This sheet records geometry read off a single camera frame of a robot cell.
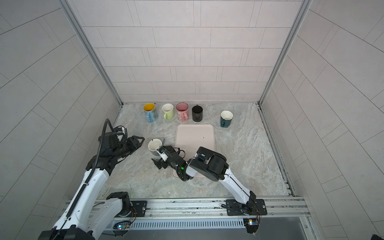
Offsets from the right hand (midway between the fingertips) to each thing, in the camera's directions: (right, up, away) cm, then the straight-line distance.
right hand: (158, 154), depth 90 cm
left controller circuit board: (-9, -26, -25) cm, 37 cm away
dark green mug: (+43, +22, +7) cm, 49 cm away
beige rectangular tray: (+18, +8, +8) cm, 21 cm away
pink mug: (+13, +28, +12) cm, 33 cm away
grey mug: (-1, +6, -5) cm, 8 cm away
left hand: (-3, +12, -12) cm, 17 cm away
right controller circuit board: (+49, -27, -22) cm, 60 cm away
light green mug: (+4, +27, +12) cm, 29 cm away
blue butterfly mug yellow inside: (-8, +26, +9) cm, 29 cm away
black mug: (+24, +25, +12) cm, 36 cm away
